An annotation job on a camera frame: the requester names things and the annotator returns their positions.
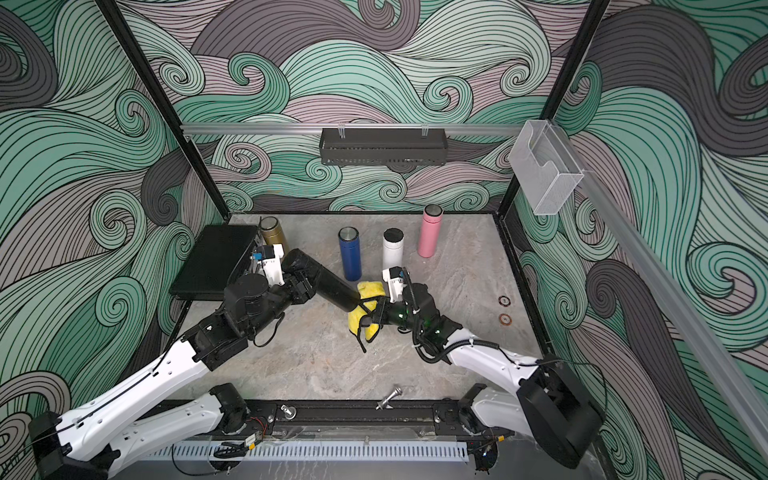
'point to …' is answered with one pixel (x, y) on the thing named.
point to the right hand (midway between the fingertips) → (356, 307)
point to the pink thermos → (429, 229)
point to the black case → (212, 261)
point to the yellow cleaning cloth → (366, 290)
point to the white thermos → (392, 248)
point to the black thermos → (326, 285)
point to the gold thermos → (272, 232)
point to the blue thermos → (351, 249)
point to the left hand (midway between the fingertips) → (314, 266)
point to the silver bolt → (397, 392)
